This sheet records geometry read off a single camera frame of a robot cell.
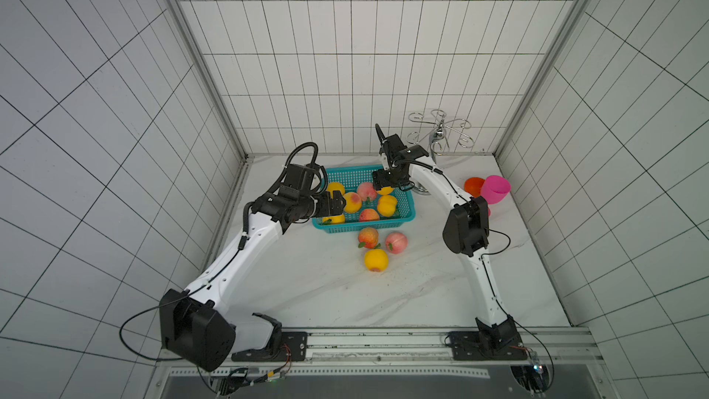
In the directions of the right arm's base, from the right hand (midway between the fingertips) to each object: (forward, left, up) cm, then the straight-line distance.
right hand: (388, 177), depth 100 cm
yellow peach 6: (-30, +4, -5) cm, 31 cm away
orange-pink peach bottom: (-10, +12, -3) cm, 16 cm away
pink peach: (-5, +8, -1) cm, 9 cm away
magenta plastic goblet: (-9, -34, +6) cm, 36 cm away
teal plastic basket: (-13, -6, -7) cm, 15 cm away
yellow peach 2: (-7, +1, +1) cm, 7 cm away
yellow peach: (-4, +20, -2) cm, 20 cm away
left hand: (-22, +18, +11) cm, 31 cm away
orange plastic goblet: (+2, -33, -5) cm, 34 cm away
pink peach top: (-25, -3, -4) cm, 25 cm away
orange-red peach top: (-23, +6, -4) cm, 25 cm away
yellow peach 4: (-15, +7, -3) cm, 17 cm away
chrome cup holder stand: (+5, -16, +18) cm, 25 cm away
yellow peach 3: (-10, 0, -4) cm, 11 cm away
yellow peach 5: (-18, +18, -3) cm, 25 cm away
